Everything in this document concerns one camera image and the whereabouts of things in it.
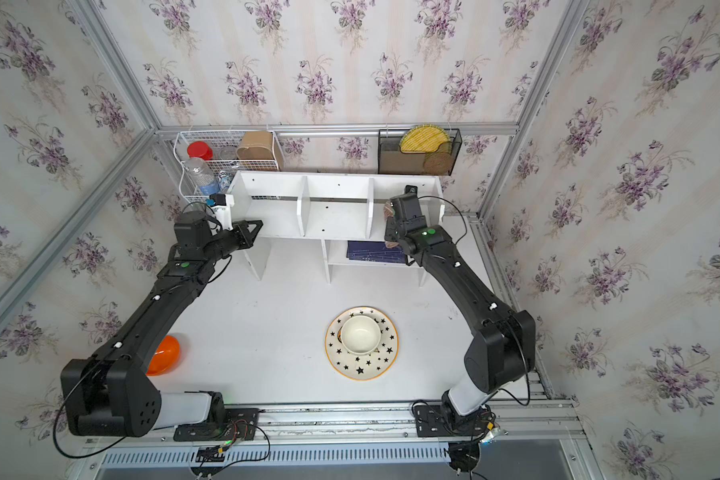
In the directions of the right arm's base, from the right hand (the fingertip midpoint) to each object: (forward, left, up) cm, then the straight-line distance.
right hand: (401, 224), depth 84 cm
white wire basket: (+21, +60, +7) cm, 64 cm away
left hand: (-5, +37, +4) cm, 37 cm away
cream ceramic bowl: (-23, +11, -24) cm, 35 cm away
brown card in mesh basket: (+24, +1, +4) cm, 24 cm away
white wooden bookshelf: (+6, +16, -1) cm, 18 cm away
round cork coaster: (+25, -13, +3) cm, 29 cm away
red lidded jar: (+21, +62, +10) cm, 67 cm away
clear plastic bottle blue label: (+11, +59, +8) cm, 60 cm away
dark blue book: (-3, +8, -10) cm, 13 cm away
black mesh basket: (+29, +3, +9) cm, 31 cm away
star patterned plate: (-32, +10, -24) cm, 42 cm away
